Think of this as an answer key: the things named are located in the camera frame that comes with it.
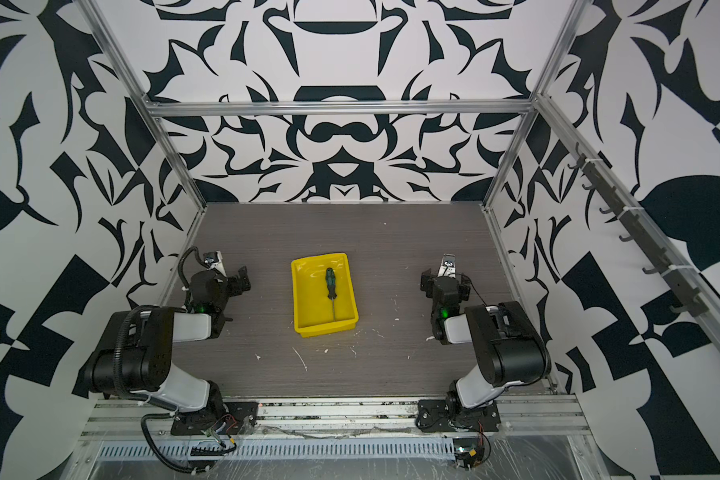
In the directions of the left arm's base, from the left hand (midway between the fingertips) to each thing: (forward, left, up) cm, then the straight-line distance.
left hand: (225, 266), depth 94 cm
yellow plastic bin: (-12, -27, -6) cm, 30 cm away
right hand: (-3, -69, 0) cm, 69 cm away
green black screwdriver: (-4, -32, -4) cm, 33 cm away
